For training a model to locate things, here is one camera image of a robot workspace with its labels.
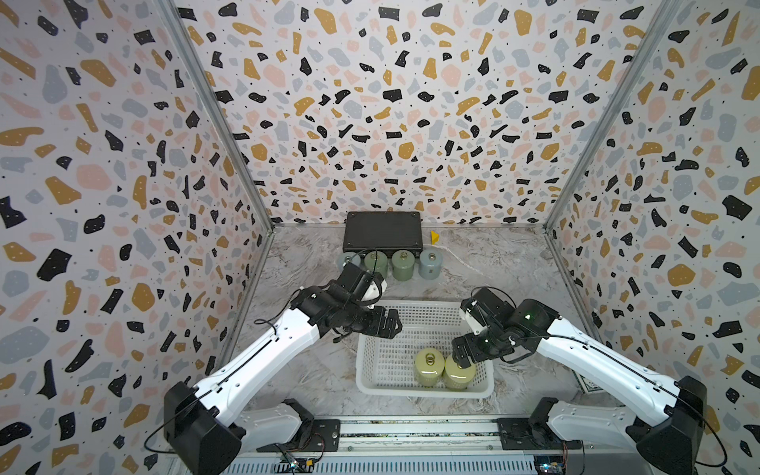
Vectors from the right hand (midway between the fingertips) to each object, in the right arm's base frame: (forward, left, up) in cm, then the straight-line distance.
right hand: (466, 355), depth 74 cm
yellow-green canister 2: (-4, +2, -5) cm, 7 cm away
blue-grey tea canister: (+34, +8, -6) cm, 35 cm away
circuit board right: (-20, -20, -15) cm, 32 cm away
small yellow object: (+52, +5, -12) cm, 53 cm away
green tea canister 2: (+33, +17, -6) cm, 38 cm away
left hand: (+5, +19, +6) cm, 21 cm away
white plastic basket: (+1, +21, -13) cm, 25 cm away
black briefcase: (+53, +24, -10) cm, 59 cm away
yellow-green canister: (-2, +9, -4) cm, 10 cm away
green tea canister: (+34, +25, -4) cm, 42 cm away
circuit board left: (-23, +41, -12) cm, 48 cm away
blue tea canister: (+34, +35, -3) cm, 50 cm away
